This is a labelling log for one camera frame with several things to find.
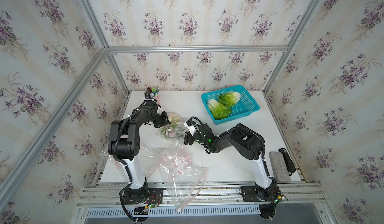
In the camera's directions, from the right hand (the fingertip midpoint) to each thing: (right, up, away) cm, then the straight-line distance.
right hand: (182, 134), depth 92 cm
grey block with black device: (+56, -15, -11) cm, 59 cm away
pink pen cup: (-19, +24, +13) cm, 33 cm away
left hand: (-8, +7, +5) cm, 12 cm away
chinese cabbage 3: (-8, +2, -4) cm, 9 cm away
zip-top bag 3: (-18, -12, -4) cm, 22 cm away
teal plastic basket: (+46, +17, +17) cm, 52 cm away
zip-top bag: (-1, +3, -10) cm, 10 cm away
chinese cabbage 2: (+32, +22, +13) cm, 41 cm away
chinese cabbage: (+23, +14, +6) cm, 28 cm away
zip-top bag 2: (+1, -20, -14) cm, 25 cm away
